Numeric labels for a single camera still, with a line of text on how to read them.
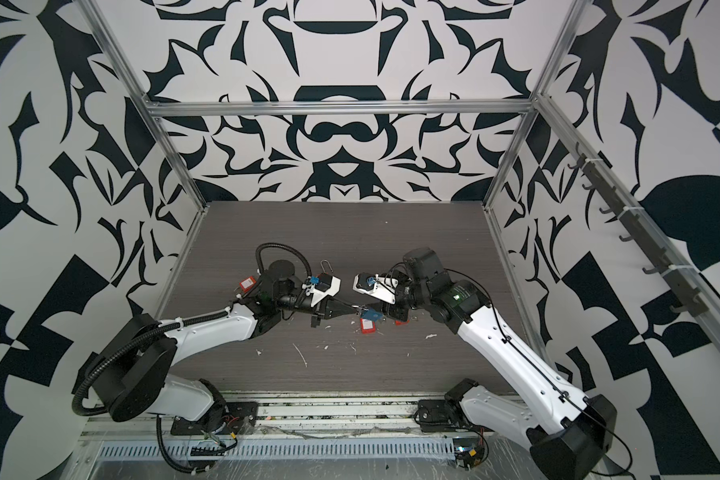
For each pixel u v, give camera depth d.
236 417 0.73
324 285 0.63
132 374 0.43
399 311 0.64
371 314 0.72
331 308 0.69
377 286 0.59
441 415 0.74
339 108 0.92
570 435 0.37
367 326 0.89
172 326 0.48
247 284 0.96
